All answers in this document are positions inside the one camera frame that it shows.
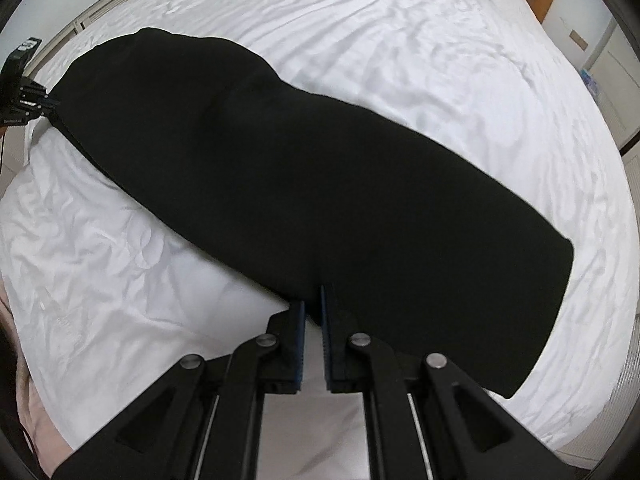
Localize black pants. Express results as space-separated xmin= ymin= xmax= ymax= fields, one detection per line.
xmin=50 ymin=28 xmax=574 ymax=398

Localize blue item on shelf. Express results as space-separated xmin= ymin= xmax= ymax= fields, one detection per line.
xmin=580 ymin=68 xmax=600 ymax=100

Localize brown wall switch plate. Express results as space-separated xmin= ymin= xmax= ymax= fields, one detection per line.
xmin=570 ymin=29 xmax=589 ymax=51

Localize white bed sheet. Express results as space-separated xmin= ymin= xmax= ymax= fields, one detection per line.
xmin=1 ymin=0 xmax=639 ymax=471

